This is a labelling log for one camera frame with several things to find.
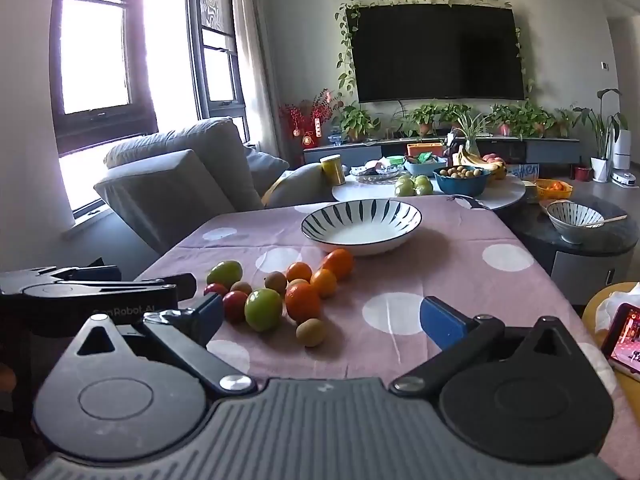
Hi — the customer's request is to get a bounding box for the pink polka-dot tablecloth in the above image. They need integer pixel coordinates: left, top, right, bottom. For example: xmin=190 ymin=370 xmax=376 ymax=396
xmin=134 ymin=195 xmax=640 ymax=467

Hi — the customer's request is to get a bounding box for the green apple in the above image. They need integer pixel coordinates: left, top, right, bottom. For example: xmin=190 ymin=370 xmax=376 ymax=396
xmin=244 ymin=288 xmax=284 ymax=332

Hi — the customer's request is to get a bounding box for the glass dish of snacks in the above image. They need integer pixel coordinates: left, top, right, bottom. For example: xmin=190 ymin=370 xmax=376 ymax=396
xmin=354 ymin=158 xmax=407 ymax=184

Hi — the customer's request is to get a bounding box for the white round coffee table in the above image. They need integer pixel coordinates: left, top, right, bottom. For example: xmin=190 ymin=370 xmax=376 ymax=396
xmin=331 ymin=167 xmax=527 ymax=212

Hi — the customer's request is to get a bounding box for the large brown kiwi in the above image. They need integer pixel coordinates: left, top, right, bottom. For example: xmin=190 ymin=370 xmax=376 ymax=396
xmin=296 ymin=318 xmax=327 ymax=348

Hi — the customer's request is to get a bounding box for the green trailing vine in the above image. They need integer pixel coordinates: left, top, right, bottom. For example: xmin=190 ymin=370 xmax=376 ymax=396
xmin=336 ymin=0 xmax=533 ymax=96

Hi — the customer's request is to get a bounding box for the orange basket of tangerines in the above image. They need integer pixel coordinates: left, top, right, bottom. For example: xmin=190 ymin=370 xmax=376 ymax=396
xmin=535 ymin=178 xmax=574 ymax=201

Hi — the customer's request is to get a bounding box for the narrow dark-framed window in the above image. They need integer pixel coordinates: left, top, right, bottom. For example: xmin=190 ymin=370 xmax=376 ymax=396
xmin=184 ymin=0 xmax=251 ymax=143

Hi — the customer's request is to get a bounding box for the potted green plant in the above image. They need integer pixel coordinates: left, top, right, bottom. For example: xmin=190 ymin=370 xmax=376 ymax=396
xmin=334 ymin=102 xmax=382 ymax=142
xmin=487 ymin=101 xmax=576 ymax=140
xmin=404 ymin=103 xmax=473 ymax=137

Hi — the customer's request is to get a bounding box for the striped deep bowl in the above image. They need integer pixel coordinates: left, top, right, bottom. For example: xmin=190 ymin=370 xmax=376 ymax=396
xmin=546 ymin=200 xmax=607 ymax=245

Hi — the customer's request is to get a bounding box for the tall plant in white pot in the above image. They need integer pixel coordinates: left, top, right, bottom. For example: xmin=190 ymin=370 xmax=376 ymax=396
xmin=572 ymin=88 xmax=629 ymax=183

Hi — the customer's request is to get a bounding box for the grey sofa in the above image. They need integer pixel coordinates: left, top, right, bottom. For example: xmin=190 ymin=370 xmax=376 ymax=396
xmin=94 ymin=116 xmax=323 ymax=256

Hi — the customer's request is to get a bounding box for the blue plastic basket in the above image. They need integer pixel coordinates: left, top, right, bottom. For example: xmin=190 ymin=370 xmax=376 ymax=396
xmin=403 ymin=156 xmax=449 ymax=177

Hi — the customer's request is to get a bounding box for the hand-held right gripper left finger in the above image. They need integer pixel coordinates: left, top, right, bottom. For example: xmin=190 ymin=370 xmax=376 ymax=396
xmin=75 ymin=292 xmax=256 ymax=395

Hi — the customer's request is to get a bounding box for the bunch of bananas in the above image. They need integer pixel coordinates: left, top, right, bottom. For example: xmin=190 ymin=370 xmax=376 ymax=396
xmin=457 ymin=146 xmax=502 ymax=172

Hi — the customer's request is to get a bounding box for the white tissue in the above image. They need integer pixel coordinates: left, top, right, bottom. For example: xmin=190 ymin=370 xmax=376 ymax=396
xmin=594 ymin=291 xmax=640 ymax=335

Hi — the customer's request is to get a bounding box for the red apple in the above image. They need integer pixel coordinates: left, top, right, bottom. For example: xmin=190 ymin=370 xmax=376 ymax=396
xmin=222 ymin=290 xmax=249 ymax=324

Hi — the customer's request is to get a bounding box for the green red mango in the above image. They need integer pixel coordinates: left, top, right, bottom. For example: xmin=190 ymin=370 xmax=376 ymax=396
xmin=206 ymin=260 xmax=244 ymax=288

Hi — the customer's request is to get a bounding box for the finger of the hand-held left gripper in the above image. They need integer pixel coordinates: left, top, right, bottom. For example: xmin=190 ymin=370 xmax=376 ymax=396
xmin=97 ymin=272 xmax=197 ymax=297
xmin=52 ymin=258 xmax=122 ymax=282

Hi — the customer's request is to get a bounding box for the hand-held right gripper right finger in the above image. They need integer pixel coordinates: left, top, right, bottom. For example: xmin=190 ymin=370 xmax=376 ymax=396
xmin=390 ymin=296 xmax=583 ymax=396

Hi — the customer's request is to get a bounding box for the smartphone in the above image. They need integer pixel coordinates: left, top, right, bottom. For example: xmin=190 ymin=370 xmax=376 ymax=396
xmin=600 ymin=302 xmax=640 ymax=374

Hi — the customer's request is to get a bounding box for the blue striped white plate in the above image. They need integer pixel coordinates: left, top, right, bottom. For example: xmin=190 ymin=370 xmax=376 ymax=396
xmin=301 ymin=199 xmax=422 ymax=256

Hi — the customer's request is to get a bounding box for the tray of green apples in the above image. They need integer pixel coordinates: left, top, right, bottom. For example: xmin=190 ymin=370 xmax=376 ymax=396
xmin=394 ymin=174 xmax=434 ymax=197

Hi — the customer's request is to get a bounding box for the beige curtain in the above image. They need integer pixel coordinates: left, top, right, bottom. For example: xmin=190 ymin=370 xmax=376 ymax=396
xmin=231 ymin=0 xmax=297 ymax=167

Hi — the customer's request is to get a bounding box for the spider plant in vase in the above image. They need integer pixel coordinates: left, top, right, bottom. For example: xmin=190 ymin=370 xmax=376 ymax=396
xmin=452 ymin=112 xmax=493 ymax=157

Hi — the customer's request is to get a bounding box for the black wall television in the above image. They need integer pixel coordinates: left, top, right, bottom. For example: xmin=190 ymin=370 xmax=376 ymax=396
xmin=349 ymin=4 xmax=525 ymax=103

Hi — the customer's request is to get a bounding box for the large dark-framed window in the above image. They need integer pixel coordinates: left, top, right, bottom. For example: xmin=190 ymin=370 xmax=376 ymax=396
xmin=49 ymin=0 xmax=160 ymax=155

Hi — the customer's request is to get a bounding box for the yellow tin can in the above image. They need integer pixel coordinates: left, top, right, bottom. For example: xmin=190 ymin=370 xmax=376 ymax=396
xmin=320 ymin=154 xmax=346 ymax=186

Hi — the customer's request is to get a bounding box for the red berry decoration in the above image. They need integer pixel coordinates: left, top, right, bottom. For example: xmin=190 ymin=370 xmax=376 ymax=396
xmin=278 ymin=90 xmax=342 ymax=149

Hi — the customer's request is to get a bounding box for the grey television cabinet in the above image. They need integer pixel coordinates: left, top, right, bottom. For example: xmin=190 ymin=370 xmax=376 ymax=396
xmin=303 ymin=135 xmax=582 ymax=167

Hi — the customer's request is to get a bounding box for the blue bowl of brown fruit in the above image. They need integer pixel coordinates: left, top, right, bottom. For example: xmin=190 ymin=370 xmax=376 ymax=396
xmin=432 ymin=165 xmax=492 ymax=196

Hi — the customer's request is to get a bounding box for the dark round table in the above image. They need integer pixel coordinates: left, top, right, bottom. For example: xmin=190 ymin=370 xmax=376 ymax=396
xmin=495 ymin=192 xmax=639 ymax=307

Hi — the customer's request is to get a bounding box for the yellow stool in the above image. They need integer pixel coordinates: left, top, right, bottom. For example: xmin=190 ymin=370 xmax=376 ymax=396
xmin=582 ymin=282 xmax=640 ymax=392

